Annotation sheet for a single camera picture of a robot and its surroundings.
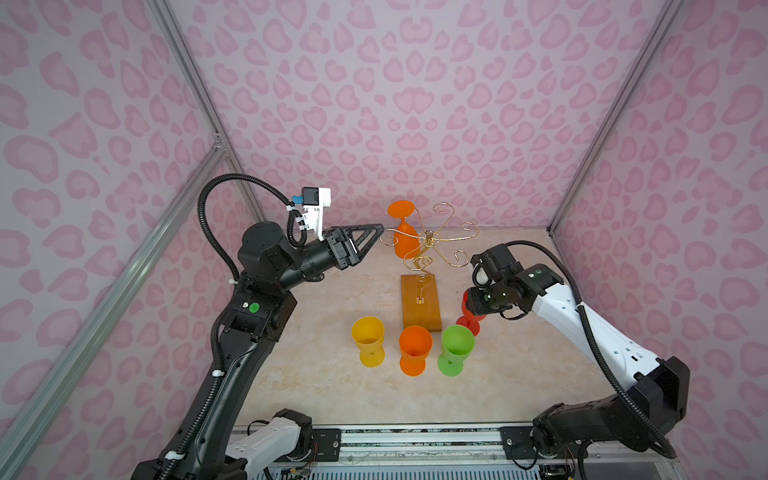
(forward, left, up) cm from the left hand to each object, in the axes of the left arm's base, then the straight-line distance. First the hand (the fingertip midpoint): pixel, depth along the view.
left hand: (377, 226), depth 53 cm
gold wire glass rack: (+14, -10, -28) cm, 33 cm away
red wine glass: (+5, -25, -44) cm, 51 cm away
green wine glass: (-5, -20, -41) cm, 46 cm away
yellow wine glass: (-1, +5, -41) cm, 41 cm away
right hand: (+2, -23, -31) cm, 39 cm away
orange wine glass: (+14, -6, -19) cm, 24 cm away
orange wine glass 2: (-6, -8, -39) cm, 40 cm away
